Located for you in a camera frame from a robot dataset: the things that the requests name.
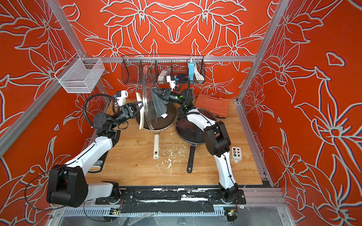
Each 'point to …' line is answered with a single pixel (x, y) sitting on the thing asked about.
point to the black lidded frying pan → (192, 133)
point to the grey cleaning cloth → (160, 104)
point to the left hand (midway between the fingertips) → (145, 105)
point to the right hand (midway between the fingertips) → (149, 93)
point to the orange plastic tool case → (218, 106)
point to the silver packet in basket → (162, 77)
